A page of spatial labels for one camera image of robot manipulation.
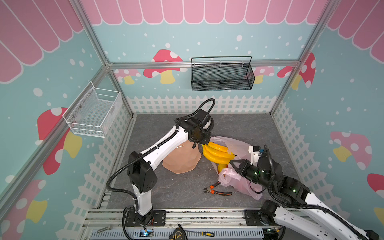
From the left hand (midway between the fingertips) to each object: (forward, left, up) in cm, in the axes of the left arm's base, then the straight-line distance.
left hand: (205, 142), depth 81 cm
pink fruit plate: (-1, +13, -17) cm, 22 cm away
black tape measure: (-40, +12, -15) cm, 45 cm away
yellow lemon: (-8, -10, -13) cm, 18 cm away
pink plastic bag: (-21, -9, +6) cm, 24 cm away
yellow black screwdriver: (-39, +1, -18) cm, 43 cm away
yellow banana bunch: (-3, -7, -5) cm, 9 cm away
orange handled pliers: (-20, -3, -18) cm, 27 cm away
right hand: (-14, -10, +7) cm, 19 cm away
